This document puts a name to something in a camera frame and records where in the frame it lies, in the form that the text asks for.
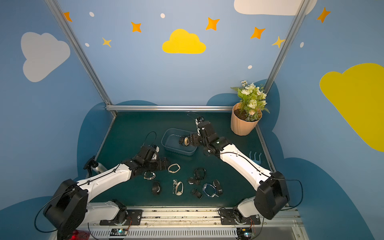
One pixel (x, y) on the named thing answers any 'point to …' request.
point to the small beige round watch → (185, 140)
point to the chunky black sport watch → (199, 173)
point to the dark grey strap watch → (216, 182)
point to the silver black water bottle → (94, 167)
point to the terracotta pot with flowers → (246, 113)
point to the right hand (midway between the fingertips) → (199, 133)
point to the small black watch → (194, 191)
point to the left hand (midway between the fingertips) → (168, 164)
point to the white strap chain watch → (175, 184)
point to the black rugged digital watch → (156, 188)
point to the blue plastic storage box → (170, 141)
